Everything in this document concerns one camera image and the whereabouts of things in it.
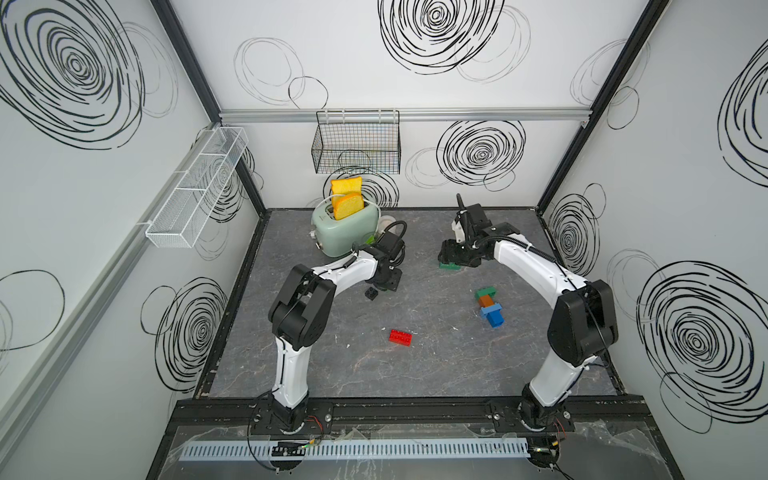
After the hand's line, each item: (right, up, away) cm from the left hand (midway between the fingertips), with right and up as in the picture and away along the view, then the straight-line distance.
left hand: (387, 280), depth 97 cm
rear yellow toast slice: (-15, +31, +1) cm, 34 cm away
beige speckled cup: (-1, +20, +5) cm, 20 cm away
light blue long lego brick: (+33, -11, -6) cm, 35 cm away
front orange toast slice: (-12, +24, -3) cm, 28 cm away
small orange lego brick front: (+31, -6, -5) cm, 32 cm away
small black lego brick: (-5, -4, -1) cm, 7 cm away
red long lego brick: (+4, -14, -12) cm, 19 cm away
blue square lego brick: (+30, -8, -7) cm, 32 cm away
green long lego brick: (+17, +6, -16) cm, 25 cm away
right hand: (+19, +8, -8) cm, 22 cm away
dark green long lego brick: (+31, -3, -1) cm, 32 cm away
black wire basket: (-15, +60, +47) cm, 78 cm away
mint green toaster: (-16, +14, 0) cm, 21 cm away
